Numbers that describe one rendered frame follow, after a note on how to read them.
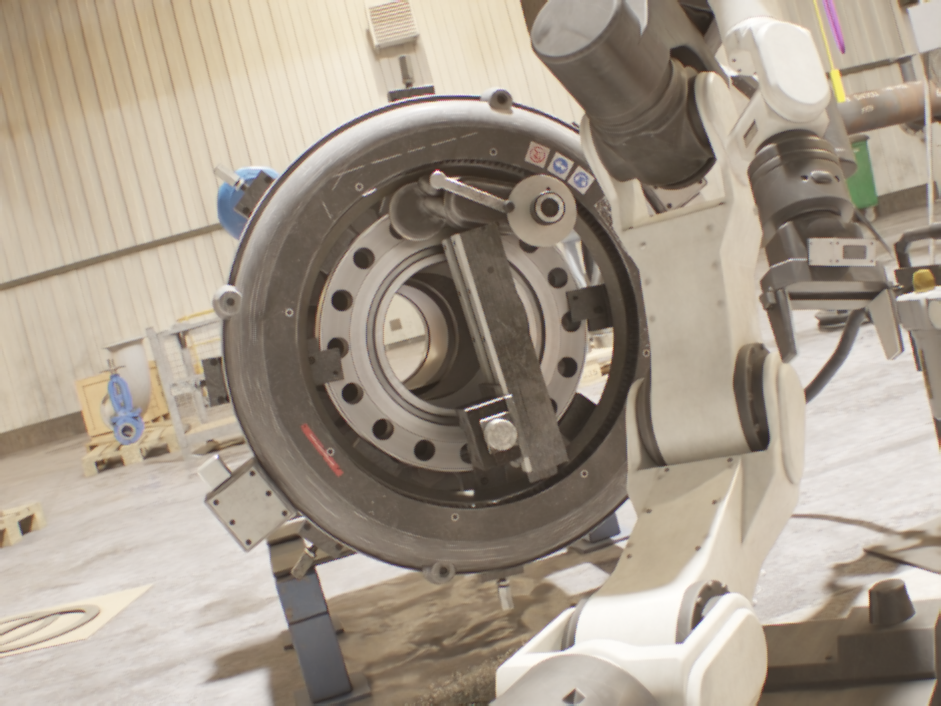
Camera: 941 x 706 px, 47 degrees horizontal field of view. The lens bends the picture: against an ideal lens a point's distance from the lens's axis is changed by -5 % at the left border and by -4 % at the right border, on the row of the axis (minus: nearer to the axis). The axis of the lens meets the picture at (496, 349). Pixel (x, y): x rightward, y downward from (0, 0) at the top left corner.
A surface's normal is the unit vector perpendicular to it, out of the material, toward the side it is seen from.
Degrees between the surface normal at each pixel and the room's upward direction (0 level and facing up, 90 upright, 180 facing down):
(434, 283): 99
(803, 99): 65
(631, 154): 144
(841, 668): 45
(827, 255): 76
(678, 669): 58
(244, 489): 90
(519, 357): 90
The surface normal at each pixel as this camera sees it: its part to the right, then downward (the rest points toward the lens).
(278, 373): 0.24, 0.00
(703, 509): -0.41, -0.84
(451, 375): 0.04, -0.13
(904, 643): -0.53, -0.55
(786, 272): -0.55, -0.28
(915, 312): -0.94, 0.26
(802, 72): 0.20, -0.43
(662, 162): -0.07, 0.89
